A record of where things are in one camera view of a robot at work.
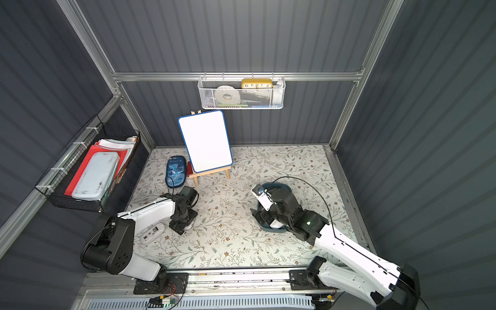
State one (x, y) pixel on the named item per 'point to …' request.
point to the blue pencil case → (175, 172)
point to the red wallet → (189, 169)
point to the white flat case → (94, 174)
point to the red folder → (83, 165)
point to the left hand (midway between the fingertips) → (190, 221)
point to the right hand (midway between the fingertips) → (264, 198)
